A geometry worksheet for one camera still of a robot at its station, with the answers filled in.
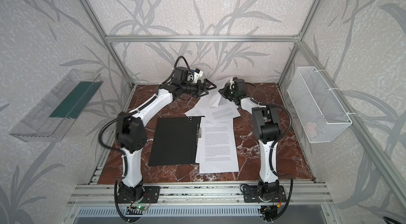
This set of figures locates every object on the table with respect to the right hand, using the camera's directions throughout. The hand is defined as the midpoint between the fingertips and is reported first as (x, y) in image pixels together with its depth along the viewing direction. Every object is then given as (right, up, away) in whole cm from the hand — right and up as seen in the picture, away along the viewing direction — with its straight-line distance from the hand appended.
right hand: (218, 86), depth 102 cm
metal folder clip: (-12, -28, -9) cm, 32 cm away
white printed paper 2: (-12, -39, -16) cm, 44 cm away
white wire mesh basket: (+39, -15, -41) cm, 58 cm away
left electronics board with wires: (-36, -56, -30) cm, 73 cm away
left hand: (-3, -2, -19) cm, 19 cm away
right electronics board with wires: (+23, -61, -30) cm, 72 cm away
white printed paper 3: (-15, -17, +3) cm, 23 cm away
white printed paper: (-1, -36, -13) cm, 38 cm away
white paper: (0, -19, 0) cm, 19 cm away
